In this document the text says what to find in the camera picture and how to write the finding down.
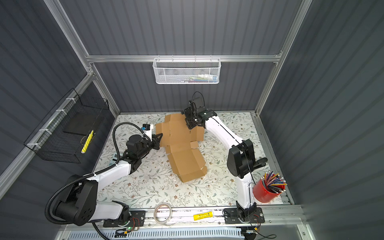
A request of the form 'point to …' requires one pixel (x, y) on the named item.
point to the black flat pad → (83, 122)
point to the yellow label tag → (207, 214)
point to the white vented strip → (153, 233)
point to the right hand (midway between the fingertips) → (183, 115)
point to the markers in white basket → (201, 78)
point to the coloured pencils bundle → (274, 183)
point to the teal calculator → (114, 158)
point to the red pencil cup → (261, 194)
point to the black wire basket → (66, 136)
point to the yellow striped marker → (88, 141)
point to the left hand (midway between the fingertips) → (164, 135)
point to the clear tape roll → (162, 213)
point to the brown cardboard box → (181, 142)
